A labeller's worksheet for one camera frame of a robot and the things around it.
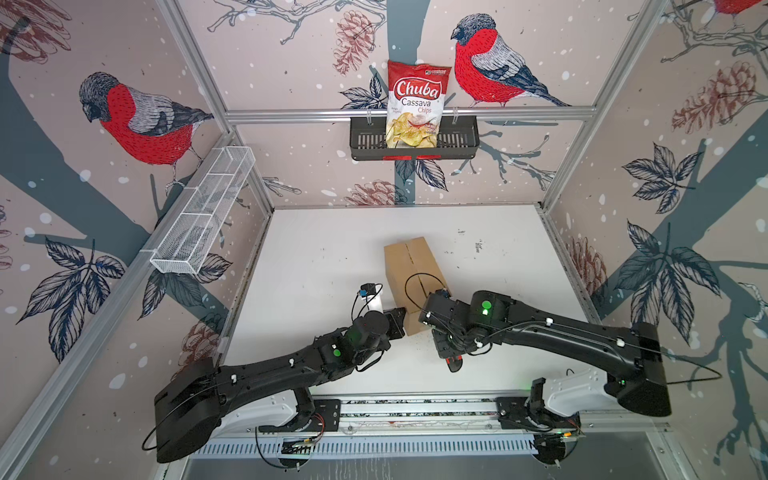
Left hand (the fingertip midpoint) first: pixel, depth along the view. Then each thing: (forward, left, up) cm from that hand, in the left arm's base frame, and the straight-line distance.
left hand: (410, 314), depth 75 cm
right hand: (-10, -6, -2) cm, 11 cm away
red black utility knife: (-12, -9, 0) cm, 15 cm away
